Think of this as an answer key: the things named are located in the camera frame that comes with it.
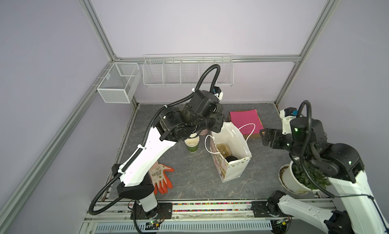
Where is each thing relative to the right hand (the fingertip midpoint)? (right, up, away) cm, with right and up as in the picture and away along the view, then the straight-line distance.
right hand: (269, 130), depth 60 cm
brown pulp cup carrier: (-13, -15, +33) cm, 38 cm away
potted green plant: (+19, -21, +6) cm, 29 cm away
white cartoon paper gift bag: (-14, -3, +11) cm, 18 cm away
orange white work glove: (-50, -29, +22) cm, 62 cm away
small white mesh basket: (-81, +27, +38) cm, 94 cm away
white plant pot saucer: (+16, -27, +23) cm, 39 cm away
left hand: (-20, +5, -3) cm, 20 cm away
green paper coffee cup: (-33, -11, +31) cm, 47 cm away
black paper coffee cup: (-11, -17, +23) cm, 30 cm away
